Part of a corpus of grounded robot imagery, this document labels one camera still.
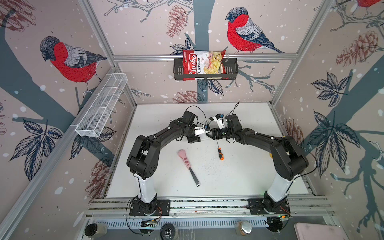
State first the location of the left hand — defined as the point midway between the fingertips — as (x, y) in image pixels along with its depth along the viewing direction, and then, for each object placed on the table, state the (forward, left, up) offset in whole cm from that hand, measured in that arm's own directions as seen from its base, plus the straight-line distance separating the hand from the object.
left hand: (197, 134), depth 92 cm
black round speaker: (-48, +13, +3) cm, 50 cm away
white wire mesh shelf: (-6, +52, +21) cm, 57 cm away
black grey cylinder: (-47, +44, +1) cm, 64 cm away
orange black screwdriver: (-9, -14, -8) cm, 18 cm away
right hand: (0, -7, 0) cm, 7 cm away
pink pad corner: (-48, -49, -6) cm, 69 cm away
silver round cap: (-47, -18, +2) cm, 51 cm away
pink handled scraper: (-9, +10, -8) cm, 16 cm away
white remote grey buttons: (-4, 0, +9) cm, 10 cm away
